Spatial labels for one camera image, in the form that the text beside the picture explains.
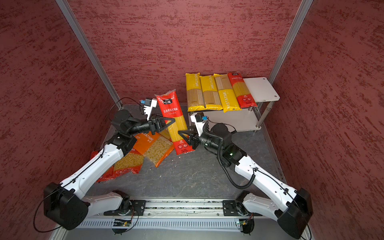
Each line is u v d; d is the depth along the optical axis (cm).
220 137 45
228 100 74
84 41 83
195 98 74
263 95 79
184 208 76
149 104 58
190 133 58
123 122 52
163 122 63
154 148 94
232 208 74
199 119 55
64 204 38
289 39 83
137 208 74
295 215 37
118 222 73
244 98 74
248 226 71
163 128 60
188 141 60
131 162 85
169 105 58
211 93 78
